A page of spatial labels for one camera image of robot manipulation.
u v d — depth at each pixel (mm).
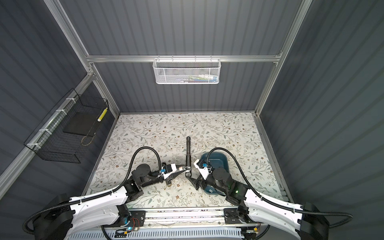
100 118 802
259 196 523
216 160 938
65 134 721
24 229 408
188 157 939
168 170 587
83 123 788
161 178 655
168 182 642
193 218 754
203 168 630
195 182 651
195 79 915
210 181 652
